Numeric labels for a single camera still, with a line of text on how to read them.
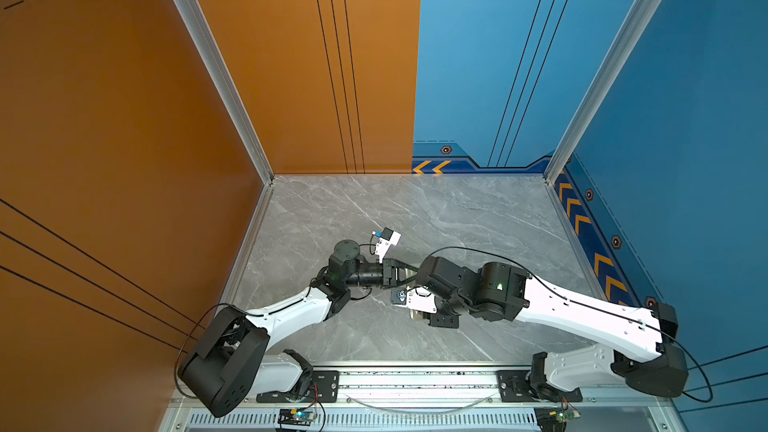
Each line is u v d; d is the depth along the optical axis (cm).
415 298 57
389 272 67
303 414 71
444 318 59
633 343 39
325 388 74
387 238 72
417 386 76
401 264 69
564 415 70
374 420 70
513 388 72
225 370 42
